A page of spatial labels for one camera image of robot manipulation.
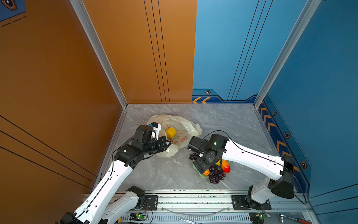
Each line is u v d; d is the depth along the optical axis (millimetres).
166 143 622
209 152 479
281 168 409
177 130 1016
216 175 742
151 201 737
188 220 692
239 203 724
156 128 657
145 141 544
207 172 752
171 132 966
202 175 770
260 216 699
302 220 682
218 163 809
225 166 771
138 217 706
